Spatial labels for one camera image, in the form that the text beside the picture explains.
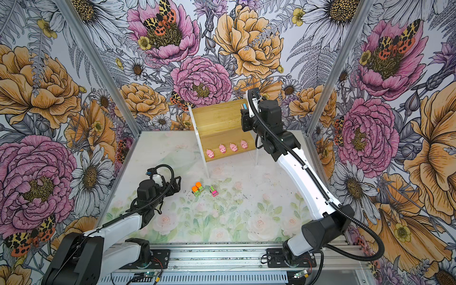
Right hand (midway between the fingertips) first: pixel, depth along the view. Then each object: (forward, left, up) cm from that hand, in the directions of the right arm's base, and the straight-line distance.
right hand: (245, 115), depth 71 cm
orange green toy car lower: (-13, +24, -38) cm, 47 cm away
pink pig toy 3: (+2, +10, -23) cm, 25 cm away
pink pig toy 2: (+3, +5, -22) cm, 23 cm away
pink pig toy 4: (-1, +16, -22) cm, 27 cm away
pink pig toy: (+5, -1, -23) cm, 23 cm away
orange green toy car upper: (-9, +24, -39) cm, 46 cm away
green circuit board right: (-48, -21, -42) cm, 67 cm away
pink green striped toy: (-13, +16, -38) cm, 43 cm away
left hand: (-11, +35, -34) cm, 50 cm away
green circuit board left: (-46, +39, -41) cm, 73 cm away
